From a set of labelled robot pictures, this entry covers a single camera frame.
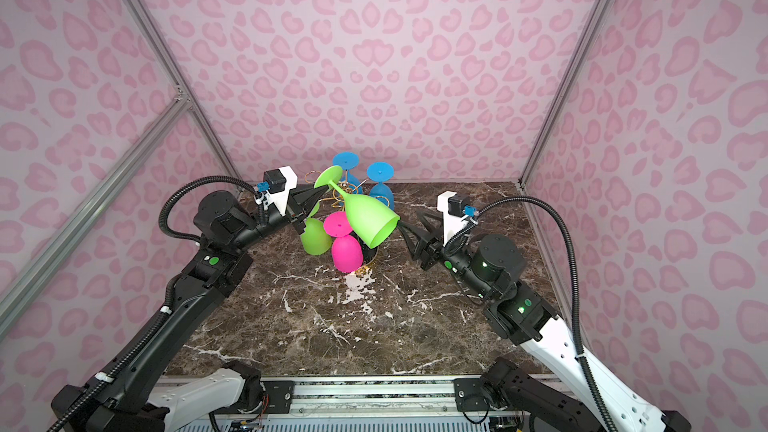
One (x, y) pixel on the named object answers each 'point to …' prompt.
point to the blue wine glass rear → (349, 161)
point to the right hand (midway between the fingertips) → (406, 218)
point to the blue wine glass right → (381, 172)
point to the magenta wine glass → (346, 250)
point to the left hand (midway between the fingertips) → (324, 180)
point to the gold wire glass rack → (337, 200)
